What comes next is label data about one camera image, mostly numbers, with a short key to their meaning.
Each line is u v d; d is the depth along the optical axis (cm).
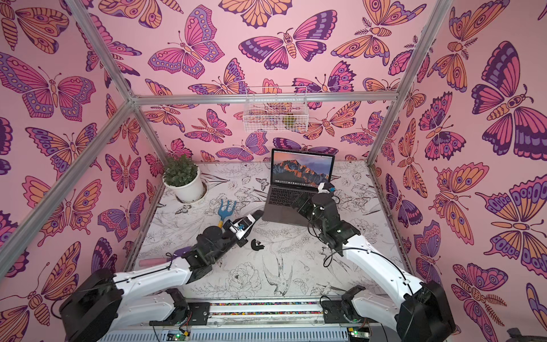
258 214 75
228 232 70
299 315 75
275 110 96
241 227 65
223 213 100
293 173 105
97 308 41
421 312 39
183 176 94
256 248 90
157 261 82
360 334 70
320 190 72
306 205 70
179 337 71
